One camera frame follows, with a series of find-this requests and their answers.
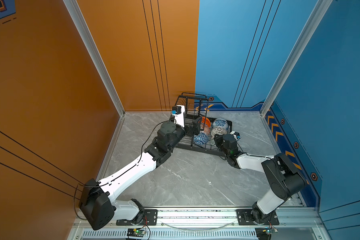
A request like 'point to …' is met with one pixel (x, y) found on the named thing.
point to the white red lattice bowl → (218, 130)
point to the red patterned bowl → (206, 129)
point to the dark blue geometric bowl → (201, 138)
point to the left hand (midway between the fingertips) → (194, 115)
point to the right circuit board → (263, 233)
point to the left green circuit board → (135, 232)
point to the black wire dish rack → (200, 129)
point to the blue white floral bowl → (220, 122)
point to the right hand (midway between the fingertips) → (211, 134)
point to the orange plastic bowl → (205, 120)
